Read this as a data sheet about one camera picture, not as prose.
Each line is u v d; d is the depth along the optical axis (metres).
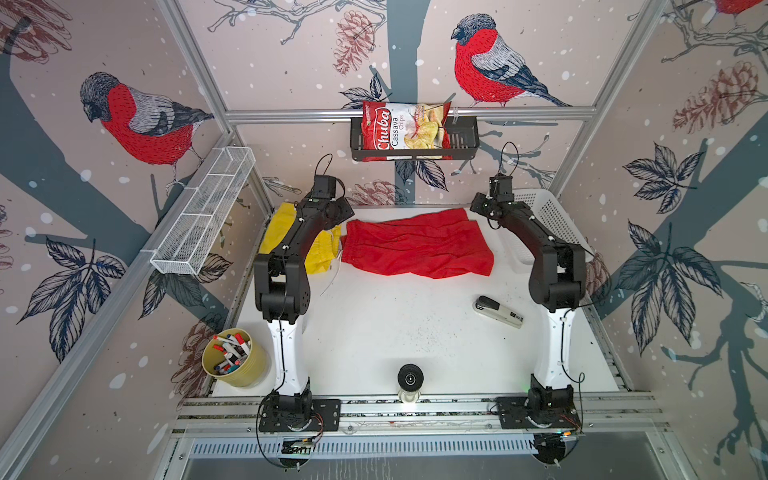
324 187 0.78
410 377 0.69
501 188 0.82
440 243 1.08
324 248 1.04
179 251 0.69
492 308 0.89
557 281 0.59
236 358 0.73
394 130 0.88
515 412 0.73
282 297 0.56
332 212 0.76
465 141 0.95
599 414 0.75
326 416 0.73
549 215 1.11
